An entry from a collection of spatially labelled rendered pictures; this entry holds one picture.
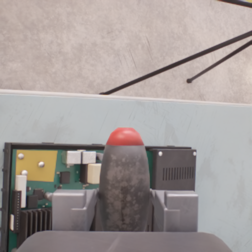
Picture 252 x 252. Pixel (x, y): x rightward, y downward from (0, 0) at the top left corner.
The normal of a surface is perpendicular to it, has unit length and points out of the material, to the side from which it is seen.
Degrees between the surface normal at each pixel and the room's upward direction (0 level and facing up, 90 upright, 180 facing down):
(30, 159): 0
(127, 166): 34
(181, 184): 0
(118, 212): 52
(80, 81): 0
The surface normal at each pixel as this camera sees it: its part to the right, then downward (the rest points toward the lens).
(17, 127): 0.62, 0.00
